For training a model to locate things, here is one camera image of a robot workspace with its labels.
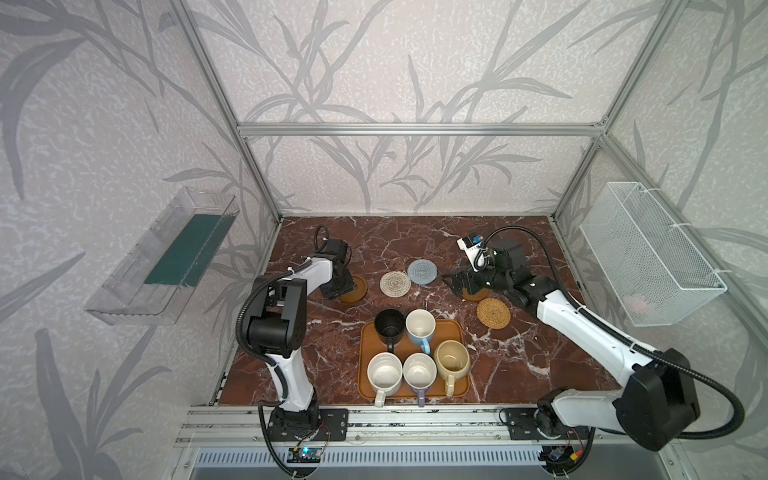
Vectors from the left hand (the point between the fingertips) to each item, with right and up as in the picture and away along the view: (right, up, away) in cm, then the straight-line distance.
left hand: (348, 279), depth 99 cm
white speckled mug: (+13, -23, -18) cm, 32 cm away
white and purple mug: (+23, -24, -17) cm, 37 cm away
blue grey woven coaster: (+25, +2, +5) cm, 26 cm away
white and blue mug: (+24, -12, -12) cm, 29 cm away
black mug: (+15, -11, -16) cm, 24 cm away
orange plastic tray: (+9, -17, -13) cm, 23 cm away
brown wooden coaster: (+4, -4, 0) cm, 6 cm away
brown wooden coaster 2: (+43, -5, -3) cm, 44 cm away
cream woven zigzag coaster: (+16, -2, 0) cm, 16 cm away
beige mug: (+32, -21, -16) cm, 42 cm away
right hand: (+33, +7, -17) cm, 38 cm away
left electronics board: (-5, -39, -28) cm, 48 cm away
